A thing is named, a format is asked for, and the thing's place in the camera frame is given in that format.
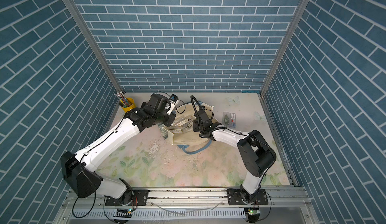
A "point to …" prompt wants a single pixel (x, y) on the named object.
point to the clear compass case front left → (184, 122)
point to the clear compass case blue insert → (232, 120)
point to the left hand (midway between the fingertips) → (177, 115)
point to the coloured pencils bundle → (124, 102)
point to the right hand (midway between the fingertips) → (197, 123)
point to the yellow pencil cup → (130, 100)
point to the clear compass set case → (226, 118)
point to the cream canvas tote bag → (182, 131)
